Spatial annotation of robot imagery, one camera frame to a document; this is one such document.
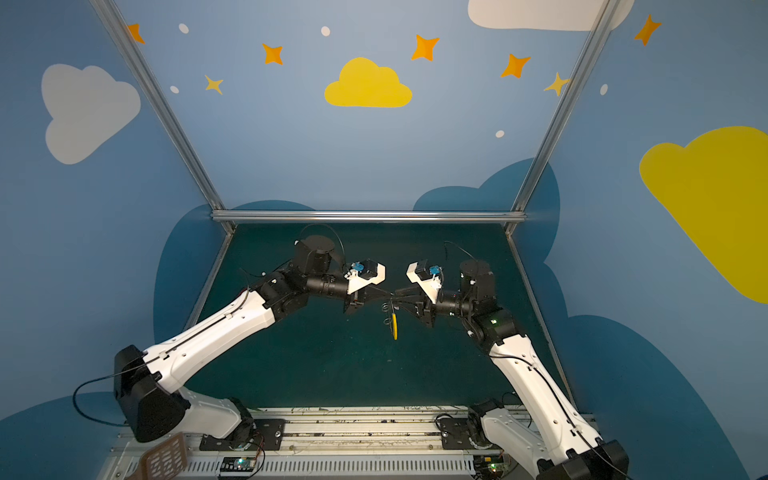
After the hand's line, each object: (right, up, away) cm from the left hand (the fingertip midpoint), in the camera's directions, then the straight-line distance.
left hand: (391, 289), depth 66 cm
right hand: (+2, -1, +3) cm, 4 cm away
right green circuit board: (+25, -44, +5) cm, 50 cm away
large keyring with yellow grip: (0, -7, +1) cm, 7 cm away
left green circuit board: (-37, -43, +5) cm, 57 cm away
